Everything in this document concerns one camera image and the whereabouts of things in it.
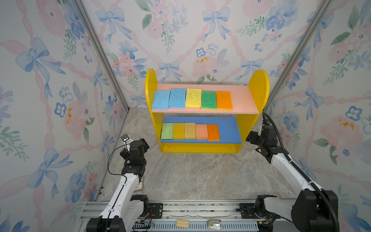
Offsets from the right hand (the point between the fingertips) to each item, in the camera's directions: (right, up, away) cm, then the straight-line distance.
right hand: (256, 133), depth 86 cm
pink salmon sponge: (-33, +1, 0) cm, 33 cm away
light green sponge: (-53, +1, +1) cm, 53 cm away
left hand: (-71, -5, -4) cm, 72 cm away
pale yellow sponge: (-40, +1, +1) cm, 40 cm away
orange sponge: (-26, -1, 0) cm, 26 cm away
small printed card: (-68, -30, -6) cm, 74 cm away
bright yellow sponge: (-47, +1, 0) cm, 47 cm away
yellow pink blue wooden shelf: (-29, +9, +9) cm, 32 cm away
